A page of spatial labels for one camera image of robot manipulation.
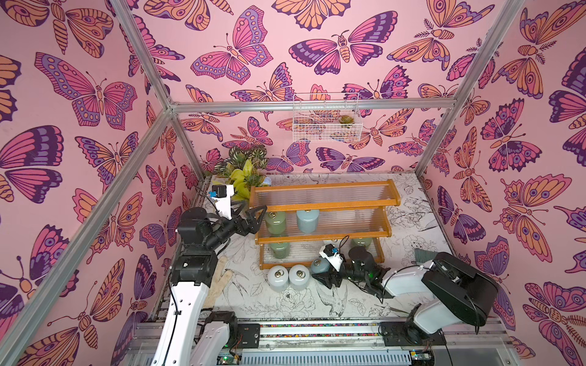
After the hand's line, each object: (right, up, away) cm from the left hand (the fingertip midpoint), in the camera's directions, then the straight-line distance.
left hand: (257, 203), depth 68 cm
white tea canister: (+5, -26, +11) cm, 28 cm away
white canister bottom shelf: (+26, -16, +17) cm, 35 cm away
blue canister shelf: (+20, -22, +12) cm, 32 cm away
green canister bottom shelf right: (+36, -15, +19) cm, 44 cm away
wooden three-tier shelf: (+29, -2, +8) cm, 30 cm away
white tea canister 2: (+12, -26, +11) cm, 31 cm away
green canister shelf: (+5, -7, +9) cm, 12 cm away
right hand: (+20, -23, +17) cm, 35 cm away
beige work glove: (-18, -31, +18) cm, 39 cm away
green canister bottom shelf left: (+5, -18, +17) cm, 25 cm away
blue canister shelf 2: (+15, -6, +9) cm, 19 cm away
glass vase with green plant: (-10, +13, +21) cm, 26 cm away
